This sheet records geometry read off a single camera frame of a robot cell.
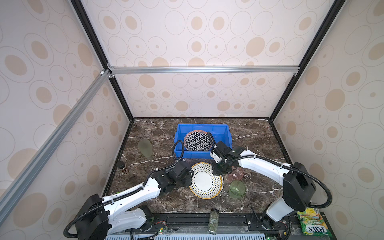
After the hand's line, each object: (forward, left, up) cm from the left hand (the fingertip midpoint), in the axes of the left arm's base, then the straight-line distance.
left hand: (195, 178), depth 79 cm
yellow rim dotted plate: (0, -6, -9) cm, 10 cm away
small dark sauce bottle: (+7, +41, 0) cm, 42 cm away
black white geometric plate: (+31, -1, -10) cm, 33 cm away
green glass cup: (-3, -24, -10) cm, 26 cm away
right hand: (+5, -11, -3) cm, 12 cm away
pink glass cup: (+5, -24, -6) cm, 25 cm away
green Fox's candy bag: (-19, -56, -6) cm, 60 cm away
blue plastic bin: (+39, -18, -10) cm, 44 cm away
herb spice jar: (-18, -9, -5) cm, 21 cm away
